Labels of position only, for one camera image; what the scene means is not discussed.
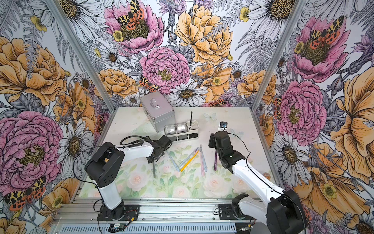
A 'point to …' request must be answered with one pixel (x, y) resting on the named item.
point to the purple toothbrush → (215, 165)
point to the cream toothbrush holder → (182, 131)
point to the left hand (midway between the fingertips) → (154, 157)
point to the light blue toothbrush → (175, 163)
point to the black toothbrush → (191, 118)
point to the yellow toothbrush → (189, 161)
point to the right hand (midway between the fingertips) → (214, 137)
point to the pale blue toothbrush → (204, 161)
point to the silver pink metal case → (161, 113)
